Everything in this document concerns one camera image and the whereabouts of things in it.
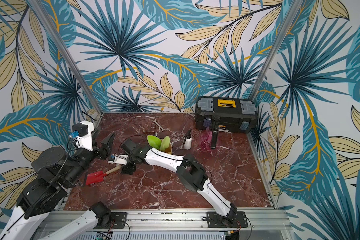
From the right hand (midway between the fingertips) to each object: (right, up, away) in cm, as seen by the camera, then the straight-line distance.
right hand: (111, 179), depth 79 cm
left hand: (+9, +25, -23) cm, 35 cm away
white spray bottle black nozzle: (+41, +18, +12) cm, 46 cm away
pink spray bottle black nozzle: (+53, +20, +18) cm, 59 cm away
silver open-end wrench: (+23, +26, +31) cm, 46 cm away
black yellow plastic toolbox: (+71, +35, +16) cm, 81 cm away
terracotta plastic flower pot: (+30, +14, +11) cm, 35 cm away
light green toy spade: (+28, +19, +5) cm, 34 cm away
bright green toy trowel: (+21, +19, +7) cm, 29 cm away
